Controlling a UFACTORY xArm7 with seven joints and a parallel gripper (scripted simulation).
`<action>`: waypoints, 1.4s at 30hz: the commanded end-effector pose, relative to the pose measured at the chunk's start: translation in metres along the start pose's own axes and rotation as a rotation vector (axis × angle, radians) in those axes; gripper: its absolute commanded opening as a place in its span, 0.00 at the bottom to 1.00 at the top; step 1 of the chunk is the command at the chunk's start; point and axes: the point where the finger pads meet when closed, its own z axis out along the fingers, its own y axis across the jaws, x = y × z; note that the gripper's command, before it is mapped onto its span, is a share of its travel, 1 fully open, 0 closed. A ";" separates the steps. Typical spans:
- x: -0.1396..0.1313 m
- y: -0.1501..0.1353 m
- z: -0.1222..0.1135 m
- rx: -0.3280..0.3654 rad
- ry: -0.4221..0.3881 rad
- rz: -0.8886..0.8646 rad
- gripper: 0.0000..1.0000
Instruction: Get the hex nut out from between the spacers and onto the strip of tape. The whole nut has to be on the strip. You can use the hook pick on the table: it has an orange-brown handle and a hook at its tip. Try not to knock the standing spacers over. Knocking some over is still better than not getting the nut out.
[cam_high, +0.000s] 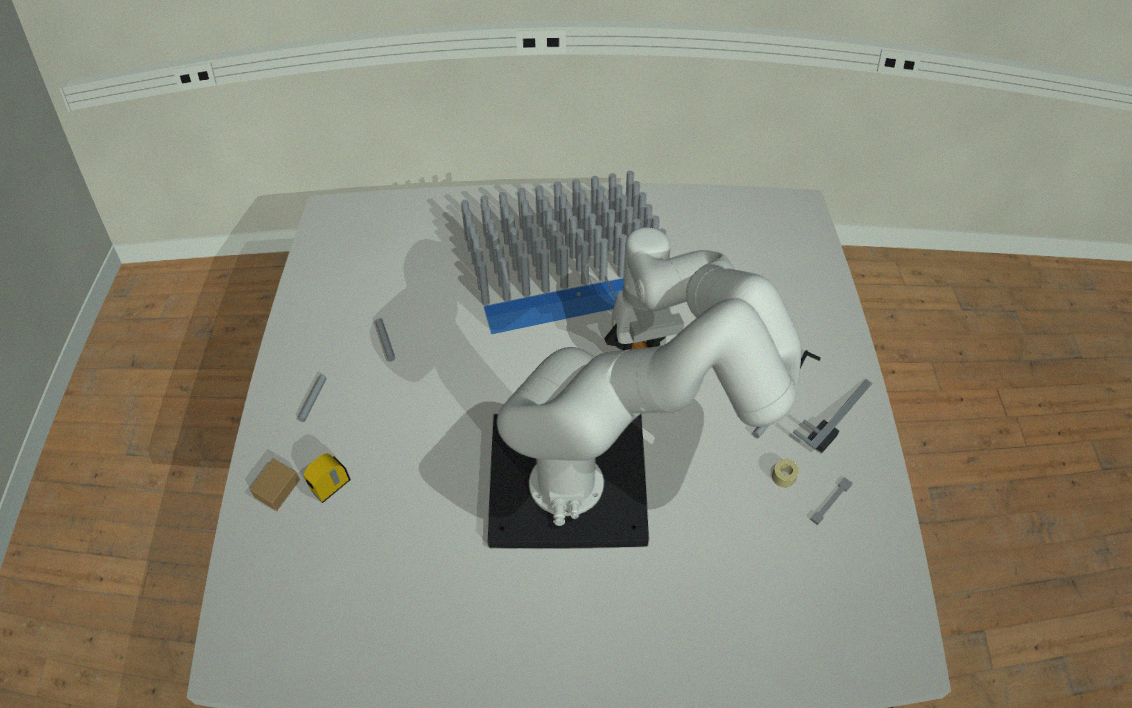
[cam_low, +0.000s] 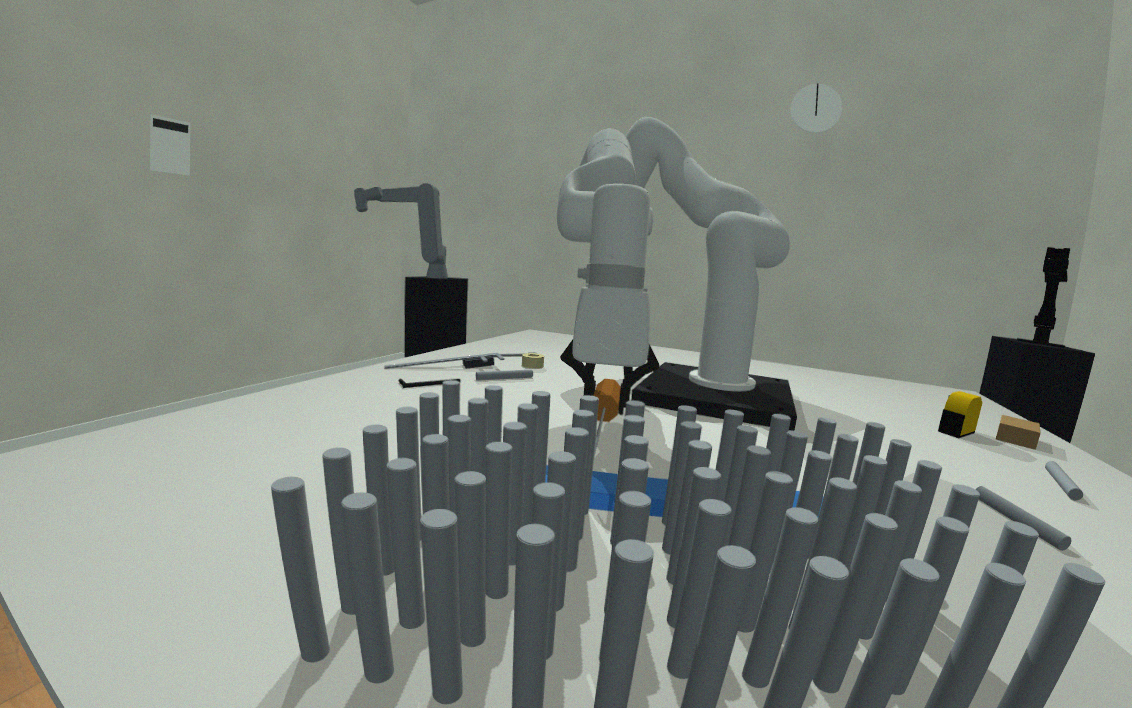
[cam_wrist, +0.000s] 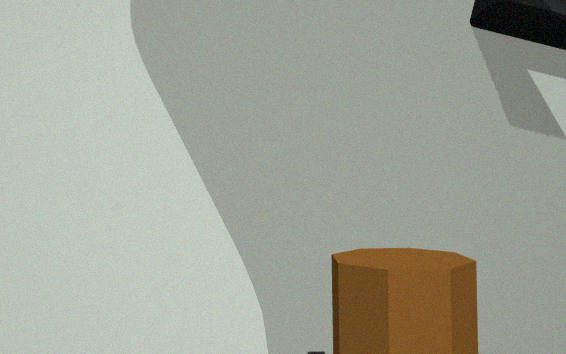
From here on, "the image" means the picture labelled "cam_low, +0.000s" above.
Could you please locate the brown cardboard box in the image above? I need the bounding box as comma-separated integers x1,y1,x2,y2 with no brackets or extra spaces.
996,415,1041,450

